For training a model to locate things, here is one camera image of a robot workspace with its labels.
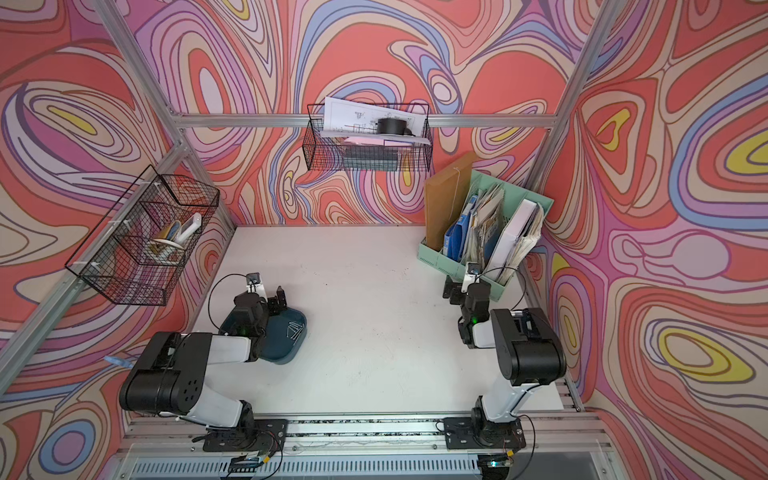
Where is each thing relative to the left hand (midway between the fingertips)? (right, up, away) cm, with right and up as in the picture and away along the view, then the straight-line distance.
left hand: (267, 289), depth 93 cm
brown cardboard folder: (+57, +30, +3) cm, 65 cm away
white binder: (+74, +15, -11) cm, 77 cm away
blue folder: (+60, +16, +3) cm, 62 cm away
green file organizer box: (+71, +1, -2) cm, 71 cm away
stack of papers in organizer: (+68, +20, -3) cm, 71 cm away
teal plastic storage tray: (+7, -14, -2) cm, 15 cm away
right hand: (+63, +1, +4) cm, 63 cm away
